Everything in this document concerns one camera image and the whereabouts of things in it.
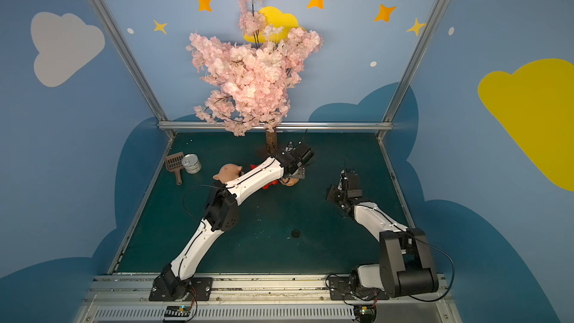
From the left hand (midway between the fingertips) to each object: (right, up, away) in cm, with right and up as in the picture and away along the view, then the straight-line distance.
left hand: (294, 168), depth 96 cm
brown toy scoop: (-59, +1, +12) cm, 60 cm away
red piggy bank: (-7, -3, -27) cm, 28 cm away
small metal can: (-48, +1, +6) cm, 48 cm away
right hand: (+17, -9, -3) cm, 20 cm away
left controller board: (-39, -46, -23) cm, 65 cm away
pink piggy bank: (-29, -2, 0) cm, 29 cm away
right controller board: (+23, -48, -23) cm, 58 cm away
